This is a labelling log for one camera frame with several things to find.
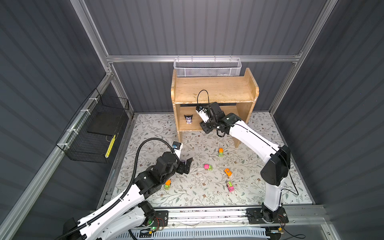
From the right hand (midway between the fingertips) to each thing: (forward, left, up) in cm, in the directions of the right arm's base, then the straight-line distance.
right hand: (205, 123), depth 85 cm
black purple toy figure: (0, +9, +3) cm, 10 cm away
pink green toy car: (-18, -1, -20) cm, 27 cm away
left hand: (-20, +11, -2) cm, 23 cm away
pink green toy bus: (-29, -13, -20) cm, 38 cm away
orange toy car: (-20, -13, -22) cm, 32 cm away
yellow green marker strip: (-22, +45, +7) cm, 51 cm away
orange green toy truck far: (-7, -10, -21) cm, 24 cm away
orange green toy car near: (-28, +22, -19) cm, 41 cm away
